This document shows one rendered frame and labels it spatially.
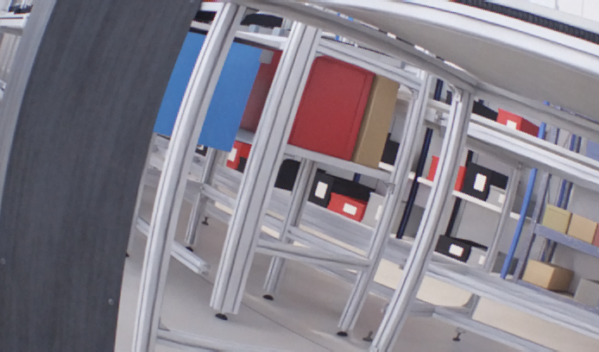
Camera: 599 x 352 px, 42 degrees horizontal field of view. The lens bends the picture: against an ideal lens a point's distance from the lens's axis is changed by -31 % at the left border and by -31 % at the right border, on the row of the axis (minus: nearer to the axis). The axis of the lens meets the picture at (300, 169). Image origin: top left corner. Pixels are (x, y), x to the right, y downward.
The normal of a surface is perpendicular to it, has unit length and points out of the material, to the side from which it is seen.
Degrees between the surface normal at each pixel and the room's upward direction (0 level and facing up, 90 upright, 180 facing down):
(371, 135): 90
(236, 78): 90
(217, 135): 90
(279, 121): 90
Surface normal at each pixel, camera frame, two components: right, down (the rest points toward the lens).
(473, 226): -0.80, -0.21
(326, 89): 0.54, 0.21
